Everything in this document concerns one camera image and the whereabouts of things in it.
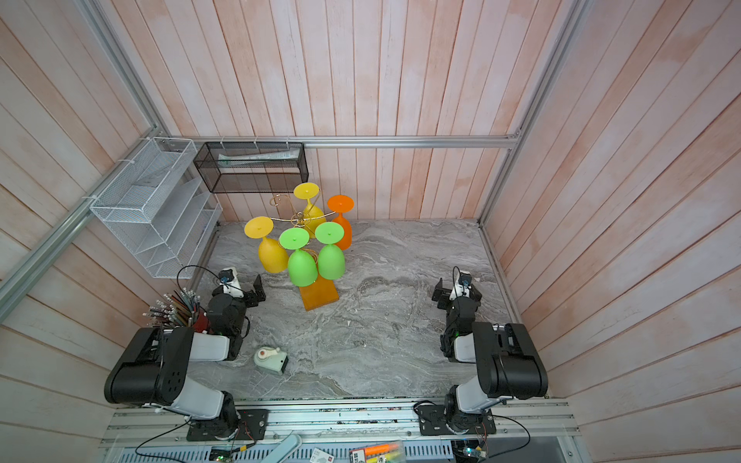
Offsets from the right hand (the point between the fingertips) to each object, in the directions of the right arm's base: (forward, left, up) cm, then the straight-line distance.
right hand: (456, 279), depth 91 cm
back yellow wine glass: (+7, +45, +22) cm, 50 cm away
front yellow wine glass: (-3, +55, +17) cm, 58 cm away
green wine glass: (-8, +46, +16) cm, 49 cm away
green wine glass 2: (-5, +39, +16) cm, 42 cm away
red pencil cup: (-14, +84, +3) cm, 85 cm away
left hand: (-2, +68, +1) cm, 68 cm away
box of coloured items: (-46, +23, -9) cm, 52 cm away
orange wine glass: (+9, +36, +24) cm, 44 cm away
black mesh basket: (+38, +73, +17) cm, 84 cm away
